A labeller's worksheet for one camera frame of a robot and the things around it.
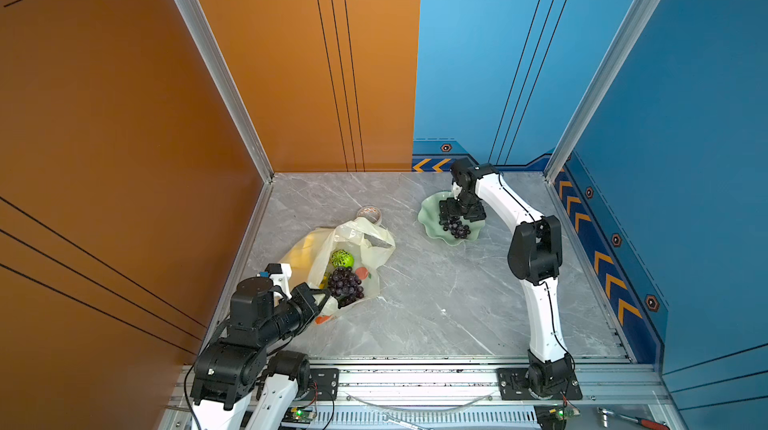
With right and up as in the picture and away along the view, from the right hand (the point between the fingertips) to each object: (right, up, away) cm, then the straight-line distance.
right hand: (453, 218), depth 99 cm
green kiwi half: (-35, -11, -9) cm, 38 cm away
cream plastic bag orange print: (-45, -11, -11) cm, 48 cm away
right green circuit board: (+20, -44, -29) cm, 56 cm away
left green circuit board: (-42, -45, -28) cm, 68 cm away
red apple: (-30, -17, -7) cm, 35 cm away
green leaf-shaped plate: (-8, -1, +4) cm, 9 cm away
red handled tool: (+37, -44, -31) cm, 65 cm away
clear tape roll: (-28, +2, +10) cm, 30 cm away
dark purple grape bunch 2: (+1, -2, -1) cm, 3 cm away
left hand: (-33, -13, -33) cm, 49 cm away
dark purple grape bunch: (-33, -18, -16) cm, 41 cm away
